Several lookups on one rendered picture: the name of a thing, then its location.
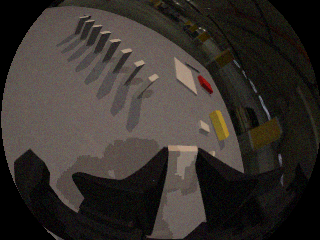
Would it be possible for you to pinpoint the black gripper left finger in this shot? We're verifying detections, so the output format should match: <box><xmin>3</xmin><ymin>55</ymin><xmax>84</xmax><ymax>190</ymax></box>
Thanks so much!
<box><xmin>72</xmin><ymin>147</ymin><xmax>169</xmax><ymax>236</ymax></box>

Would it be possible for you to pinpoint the red flat block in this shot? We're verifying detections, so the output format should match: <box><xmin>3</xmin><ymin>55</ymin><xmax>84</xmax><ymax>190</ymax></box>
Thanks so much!
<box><xmin>197</xmin><ymin>76</ymin><xmax>213</xmax><ymax>95</ymax></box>

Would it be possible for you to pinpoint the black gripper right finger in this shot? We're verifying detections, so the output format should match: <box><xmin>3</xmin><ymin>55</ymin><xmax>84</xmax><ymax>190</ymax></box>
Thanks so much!
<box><xmin>195</xmin><ymin>148</ymin><xmax>285</xmax><ymax>232</ymax></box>

